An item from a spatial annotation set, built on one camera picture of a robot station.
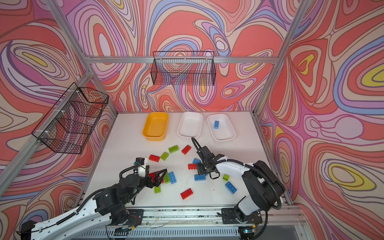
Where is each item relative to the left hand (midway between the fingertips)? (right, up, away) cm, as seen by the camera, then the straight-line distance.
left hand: (159, 169), depth 75 cm
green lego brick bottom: (-3, -13, +5) cm, 15 cm away
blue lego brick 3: (+20, -8, +11) cm, 24 cm away
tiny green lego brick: (+36, -8, +9) cm, 38 cm away
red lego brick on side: (+17, -3, +14) cm, 22 cm away
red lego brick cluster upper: (-1, -1, -7) cm, 8 cm away
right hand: (+24, -6, +15) cm, 29 cm away
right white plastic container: (+39, +22, +36) cm, 57 cm away
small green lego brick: (-1, +3, +19) cm, 19 cm away
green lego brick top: (+4, +7, +21) cm, 23 cm away
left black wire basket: (-41, +22, -5) cm, 47 cm away
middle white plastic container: (+15, +23, +33) cm, 43 cm away
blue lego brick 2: (+35, +23, +36) cm, 55 cm away
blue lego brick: (+19, 0, +16) cm, 25 cm away
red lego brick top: (+13, +6, +22) cm, 26 cm away
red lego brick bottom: (+14, -15, +5) cm, 21 cm away
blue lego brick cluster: (+6, -8, +10) cm, 14 cm away
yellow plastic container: (-10, +22, +33) cm, 41 cm away
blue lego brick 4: (+38, -12, +7) cm, 41 cm away
